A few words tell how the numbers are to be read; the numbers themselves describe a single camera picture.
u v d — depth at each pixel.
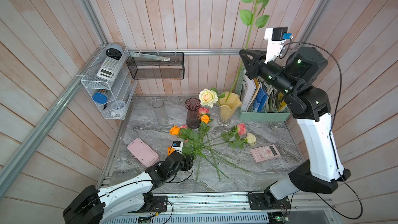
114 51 0.80
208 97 0.69
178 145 0.73
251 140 0.92
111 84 0.73
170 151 0.72
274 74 0.42
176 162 0.62
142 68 1.06
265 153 0.88
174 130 0.94
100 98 0.77
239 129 0.96
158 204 0.73
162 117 0.97
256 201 0.73
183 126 0.97
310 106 0.35
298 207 0.73
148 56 0.91
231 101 0.90
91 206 0.41
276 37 0.38
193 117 0.92
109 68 0.78
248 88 0.93
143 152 0.88
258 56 0.43
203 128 0.98
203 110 1.05
